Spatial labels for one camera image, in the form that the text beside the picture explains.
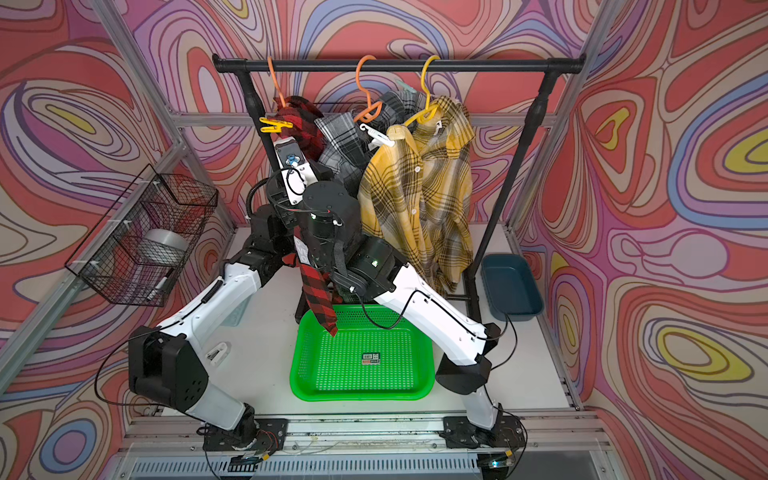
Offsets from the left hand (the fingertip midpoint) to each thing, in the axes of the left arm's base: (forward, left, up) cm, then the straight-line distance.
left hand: (335, 221), depth 79 cm
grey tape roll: (-11, +39, +2) cm, 41 cm away
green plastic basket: (-29, +2, -31) cm, 42 cm away
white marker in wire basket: (-18, +42, -5) cm, 46 cm away
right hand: (-13, +2, +23) cm, 27 cm away
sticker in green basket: (-26, -9, -31) cm, 41 cm away
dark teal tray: (-2, -58, -32) cm, 66 cm away
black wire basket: (-10, +48, 0) cm, 50 cm away
